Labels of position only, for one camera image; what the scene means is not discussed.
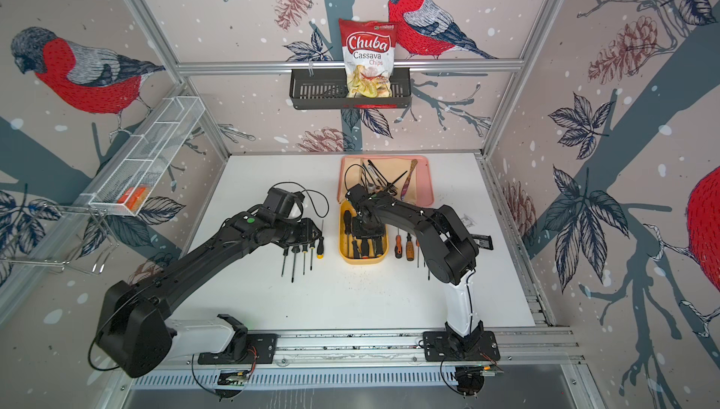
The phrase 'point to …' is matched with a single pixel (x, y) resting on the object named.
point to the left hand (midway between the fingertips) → (323, 229)
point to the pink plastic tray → (420, 189)
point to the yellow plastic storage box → (359, 250)
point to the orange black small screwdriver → (398, 249)
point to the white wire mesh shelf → (127, 185)
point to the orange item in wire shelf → (134, 196)
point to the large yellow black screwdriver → (311, 247)
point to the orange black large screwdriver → (428, 277)
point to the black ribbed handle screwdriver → (285, 253)
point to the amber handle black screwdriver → (410, 249)
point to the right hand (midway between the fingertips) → (360, 234)
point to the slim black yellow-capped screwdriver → (320, 249)
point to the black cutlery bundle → (387, 186)
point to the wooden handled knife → (414, 162)
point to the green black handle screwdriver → (295, 249)
